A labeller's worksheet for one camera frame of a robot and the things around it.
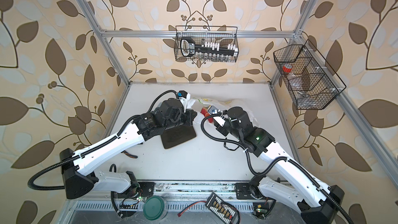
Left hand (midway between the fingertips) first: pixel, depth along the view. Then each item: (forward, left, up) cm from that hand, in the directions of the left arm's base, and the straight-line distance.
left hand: (199, 113), depth 70 cm
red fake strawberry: (+19, -1, -26) cm, 33 cm away
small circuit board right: (-33, -29, -29) cm, 53 cm away
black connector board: (-34, -11, -26) cm, 44 cm away
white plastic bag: (+2, +2, +3) cm, 4 cm away
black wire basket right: (+22, -55, +4) cm, 60 cm away
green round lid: (-35, +17, -17) cm, 42 cm away
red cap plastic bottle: (+32, -50, 0) cm, 59 cm away
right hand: (0, -9, -2) cm, 10 cm away
